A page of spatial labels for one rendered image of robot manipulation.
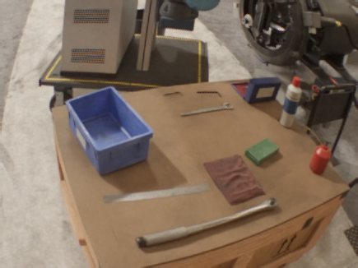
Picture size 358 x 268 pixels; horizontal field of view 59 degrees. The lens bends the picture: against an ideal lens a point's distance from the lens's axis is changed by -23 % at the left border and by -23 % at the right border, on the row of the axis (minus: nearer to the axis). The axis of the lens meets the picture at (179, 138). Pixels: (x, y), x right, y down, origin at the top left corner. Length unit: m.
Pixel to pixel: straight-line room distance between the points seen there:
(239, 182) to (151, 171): 0.28
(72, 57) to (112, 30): 0.27
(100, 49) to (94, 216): 1.04
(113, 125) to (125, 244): 0.53
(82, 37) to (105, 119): 0.62
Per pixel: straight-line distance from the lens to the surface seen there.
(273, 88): 1.69
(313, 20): 2.25
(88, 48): 1.96
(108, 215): 1.13
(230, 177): 1.27
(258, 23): 2.62
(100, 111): 1.46
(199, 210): 1.18
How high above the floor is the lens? 1.35
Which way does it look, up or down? 39 degrees down
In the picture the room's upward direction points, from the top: 9 degrees clockwise
